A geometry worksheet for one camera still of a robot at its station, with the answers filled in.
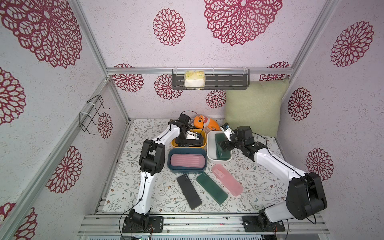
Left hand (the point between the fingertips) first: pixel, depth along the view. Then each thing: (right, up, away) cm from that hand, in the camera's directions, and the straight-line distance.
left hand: (185, 136), depth 104 cm
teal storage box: (+2, -9, -9) cm, 12 cm away
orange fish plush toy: (+12, +11, +5) cm, 17 cm away
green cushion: (+49, +20, -6) cm, 53 cm away
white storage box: (+18, -7, -3) cm, 19 cm away
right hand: (+24, +2, -17) cm, 29 cm away
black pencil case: (0, -3, -10) cm, 11 cm away
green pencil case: (+24, -11, -9) cm, 28 cm away
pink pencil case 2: (+26, -26, -16) cm, 40 cm away
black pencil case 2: (+4, -31, -20) cm, 37 cm away
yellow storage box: (+13, +1, +1) cm, 13 cm away
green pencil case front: (+19, -31, -22) cm, 43 cm away
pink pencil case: (+2, -15, -9) cm, 18 cm away
